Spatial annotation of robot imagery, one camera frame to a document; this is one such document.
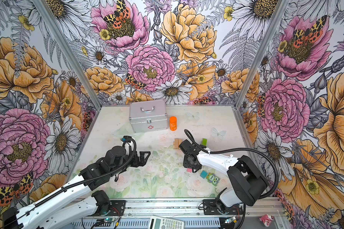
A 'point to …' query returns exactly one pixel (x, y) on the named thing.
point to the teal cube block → (203, 174)
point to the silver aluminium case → (148, 116)
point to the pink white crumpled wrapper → (266, 219)
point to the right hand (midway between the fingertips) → (190, 169)
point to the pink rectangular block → (189, 170)
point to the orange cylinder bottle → (173, 123)
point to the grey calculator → (161, 222)
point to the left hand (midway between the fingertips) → (142, 157)
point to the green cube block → (204, 141)
